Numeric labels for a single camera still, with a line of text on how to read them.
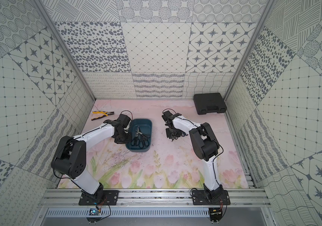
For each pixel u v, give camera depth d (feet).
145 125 3.38
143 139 3.13
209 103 3.82
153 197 2.51
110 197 2.41
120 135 2.50
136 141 3.12
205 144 1.79
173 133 2.89
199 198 2.40
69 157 1.52
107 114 3.62
